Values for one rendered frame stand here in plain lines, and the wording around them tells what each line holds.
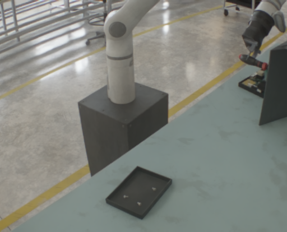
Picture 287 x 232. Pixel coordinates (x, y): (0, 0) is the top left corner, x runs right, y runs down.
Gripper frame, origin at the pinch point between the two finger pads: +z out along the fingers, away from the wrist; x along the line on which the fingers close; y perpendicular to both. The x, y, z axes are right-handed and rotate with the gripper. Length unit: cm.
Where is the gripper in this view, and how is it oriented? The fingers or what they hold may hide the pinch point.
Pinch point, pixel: (247, 62)
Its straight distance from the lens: 93.8
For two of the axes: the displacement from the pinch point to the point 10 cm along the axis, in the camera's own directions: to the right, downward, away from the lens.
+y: -6.8, -3.8, 6.3
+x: -4.7, -4.3, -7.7
